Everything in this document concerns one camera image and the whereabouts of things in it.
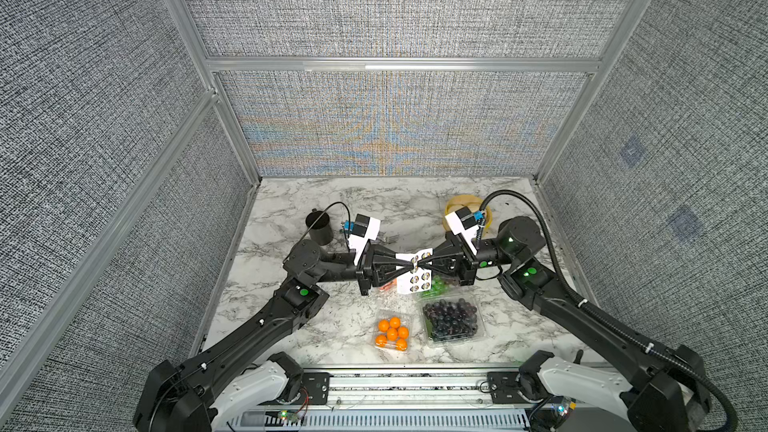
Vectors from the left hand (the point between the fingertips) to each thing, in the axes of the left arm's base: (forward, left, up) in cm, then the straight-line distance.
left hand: (415, 268), depth 56 cm
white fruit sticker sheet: (0, -1, -5) cm, 5 cm away
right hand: (+2, -1, 0) cm, 2 cm away
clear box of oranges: (-2, +3, -33) cm, 33 cm away
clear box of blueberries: (0, -13, -30) cm, 32 cm away
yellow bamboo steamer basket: (+40, -28, -31) cm, 58 cm away
